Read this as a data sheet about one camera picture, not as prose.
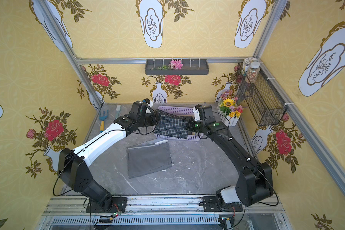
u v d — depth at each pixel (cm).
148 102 76
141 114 64
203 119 63
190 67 92
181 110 126
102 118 113
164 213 72
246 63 85
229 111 96
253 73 80
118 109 117
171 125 84
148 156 90
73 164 49
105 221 73
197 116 74
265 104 80
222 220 72
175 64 88
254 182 41
